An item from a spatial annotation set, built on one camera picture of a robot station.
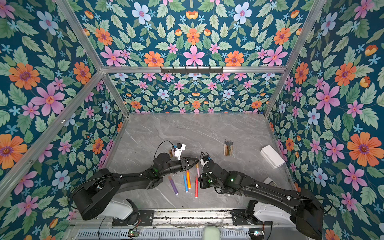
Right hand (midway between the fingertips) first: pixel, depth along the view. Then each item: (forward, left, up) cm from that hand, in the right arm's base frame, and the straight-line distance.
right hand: (197, 179), depth 75 cm
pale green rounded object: (-21, -7, -8) cm, 24 cm away
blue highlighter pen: (+2, +7, -10) cm, 13 cm away
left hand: (+7, -2, +8) cm, 10 cm away
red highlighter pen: (-1, +1, -10) cm, 10 cm away
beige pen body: (+24, -18, -10) cm, 32 cm away
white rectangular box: (+20, -45, -8) cm, 50 cm away
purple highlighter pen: (+3, +15, -11) cm, 19 cm away
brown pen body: (+24, -19, -11) cm, 32 cm away
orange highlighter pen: (+4, +5, -11) cm, 13 cm away
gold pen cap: (+10, +13, +9) cm, 19 cm away
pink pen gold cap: (+6, 0, +3) cm, 7 cm away
